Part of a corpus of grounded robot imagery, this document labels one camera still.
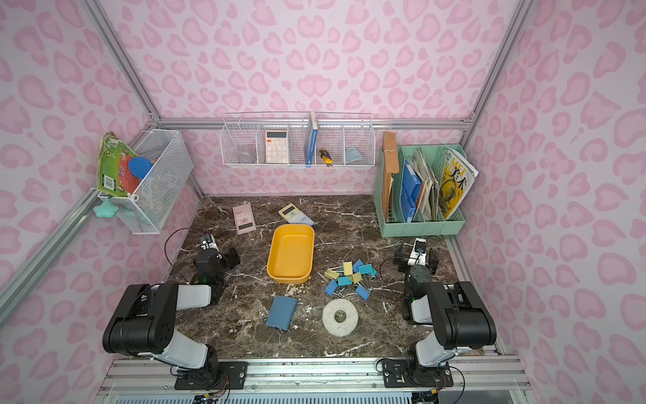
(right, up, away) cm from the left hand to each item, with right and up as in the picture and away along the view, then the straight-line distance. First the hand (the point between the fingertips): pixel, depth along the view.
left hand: (217, 247), depth 94 cm
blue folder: (+73, +21, +2) cm, 76 cm away
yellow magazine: (+92, +26, +4) cm, 95 cm away
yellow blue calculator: (+25, +12, +17) cm, 33 cm away
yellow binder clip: (+43, -10, -1) cm, 44 cm away
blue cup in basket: (+51, +36, +6) cm, 62 cm away
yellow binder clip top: (+48, -7, -1) cm, 49 cm away
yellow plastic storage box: (+26, -3, +4) cm, 27 cm away
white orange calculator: (+22, +37, 0) cm, 43 cm away
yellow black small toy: (+41, +33, -1) cm, 52 cm away
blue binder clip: (+43, -14, -4) cm, 45 cm away
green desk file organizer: (+83, +9, +12) cm, 85 cm away
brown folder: (+62, +28, -11) cm, 69 cm away
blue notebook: (+25, -21, -8) cm, 34 cm away
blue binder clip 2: (+53, -16, -4) cm, 56 cm away
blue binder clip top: (+52, -7, -1) cm, 52 cm away
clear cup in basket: (+10, +35, 0) cm, 36 cm away
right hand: (+72, +2, -5) cm, 73 cm away
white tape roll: (+45, -25, -13) cm, 53 cm away
